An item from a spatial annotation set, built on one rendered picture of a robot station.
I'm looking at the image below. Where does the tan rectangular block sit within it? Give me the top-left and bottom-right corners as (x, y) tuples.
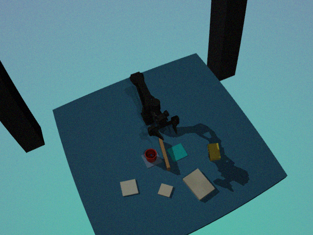
(182, 168), (215, 200)

